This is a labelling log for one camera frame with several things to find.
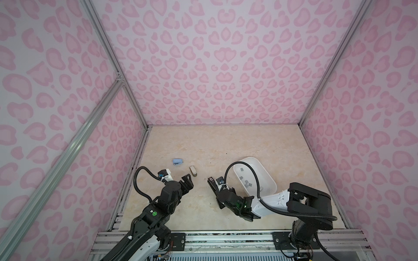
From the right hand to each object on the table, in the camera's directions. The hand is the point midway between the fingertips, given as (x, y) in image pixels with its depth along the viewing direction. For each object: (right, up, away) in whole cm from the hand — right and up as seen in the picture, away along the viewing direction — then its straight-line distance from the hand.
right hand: (218, 190), depth 86 cm
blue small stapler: (-24, +13, +14) cm, 31 cm away
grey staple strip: (+16, +3, +6) cm, 17 cm away
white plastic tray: (+27, +1, +4) cm, 28 cm away
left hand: (-16, +9, -7) cm, 20 cm away
